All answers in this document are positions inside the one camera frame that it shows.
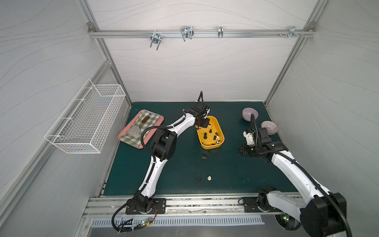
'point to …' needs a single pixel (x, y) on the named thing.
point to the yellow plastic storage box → (212, 137)
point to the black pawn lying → (204, 156)
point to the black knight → (214, 138)
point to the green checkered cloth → (150, 122)
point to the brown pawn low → (216, 134)
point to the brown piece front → (199, 179)
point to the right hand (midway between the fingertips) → (240, 149)
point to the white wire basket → (84, 125)
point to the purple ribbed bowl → (271, 128)
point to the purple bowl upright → (247, 112)
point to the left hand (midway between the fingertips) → (207, 123)
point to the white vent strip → (172, 221)
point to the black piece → (205, 136)
